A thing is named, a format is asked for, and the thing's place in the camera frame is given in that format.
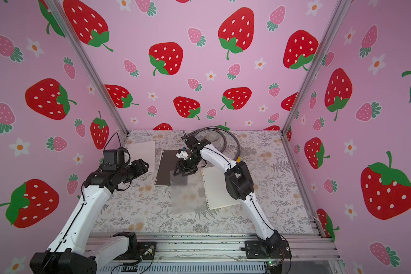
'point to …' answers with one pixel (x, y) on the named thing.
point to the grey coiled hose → (203, 129)
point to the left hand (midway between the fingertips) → (145, 166)
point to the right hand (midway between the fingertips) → (181, 172)
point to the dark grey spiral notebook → (167, 163)
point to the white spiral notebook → (217, 194)
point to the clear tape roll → (213, 137)
